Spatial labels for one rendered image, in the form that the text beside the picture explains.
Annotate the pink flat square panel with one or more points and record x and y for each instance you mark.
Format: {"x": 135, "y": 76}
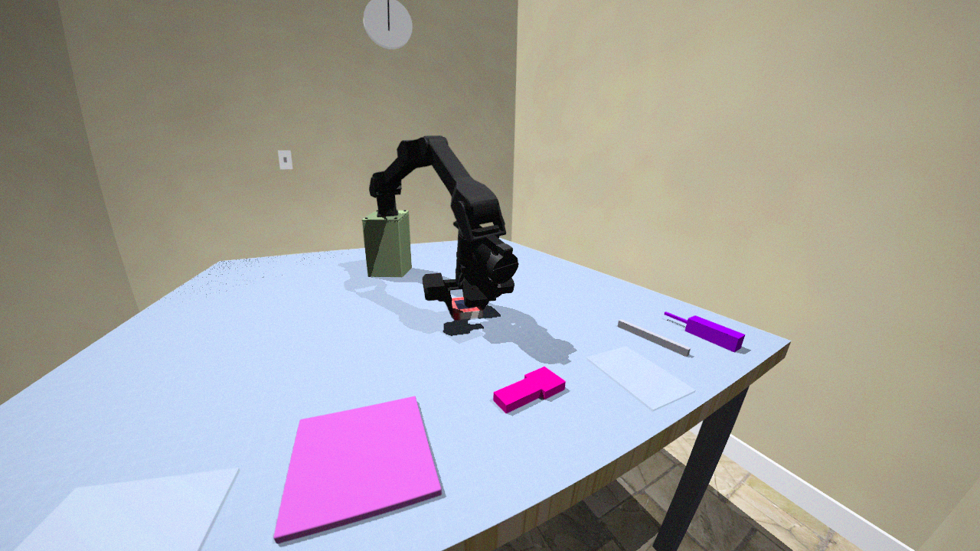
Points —
{"x": 355, "y": 464}

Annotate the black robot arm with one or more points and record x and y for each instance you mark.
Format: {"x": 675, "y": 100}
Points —
{"x": 474, "y": 204}

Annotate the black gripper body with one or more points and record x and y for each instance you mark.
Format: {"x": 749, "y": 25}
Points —
{"x": 435, "y": 288}

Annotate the pale blue mat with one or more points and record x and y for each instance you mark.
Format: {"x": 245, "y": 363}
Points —
{"x": 218, "y": 373}

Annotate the magenta flat stepped block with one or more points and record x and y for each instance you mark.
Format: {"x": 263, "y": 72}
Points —
{"x": 539, "y": 383}

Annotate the grey flat bar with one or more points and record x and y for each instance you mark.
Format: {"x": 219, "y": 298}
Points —
{"x": 655, "y": 338}

